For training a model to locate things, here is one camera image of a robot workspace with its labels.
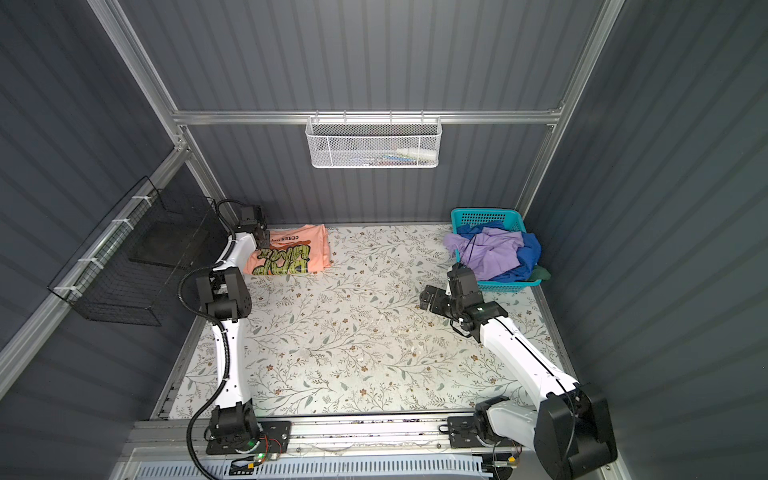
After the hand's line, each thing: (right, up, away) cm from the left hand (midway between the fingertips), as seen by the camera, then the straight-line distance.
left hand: (248, 237), depth 109 cm
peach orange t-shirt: (+16, -4, +2) cm, 17 cm away
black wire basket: (-9, -7, -36) cm, 38 cm away
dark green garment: (+100, -12, -18) cm, 102 cm away
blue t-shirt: (+97, -6, -17) cm, 98 cm away
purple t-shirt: (+84, -6, -16) cm, 85 cm away
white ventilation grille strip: (+72, -57, -39) cm, 100 cm away
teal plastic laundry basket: (+98, +8, +2) cm, 99 cm away
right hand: (+66, -19, -25) cm, 73 cm away
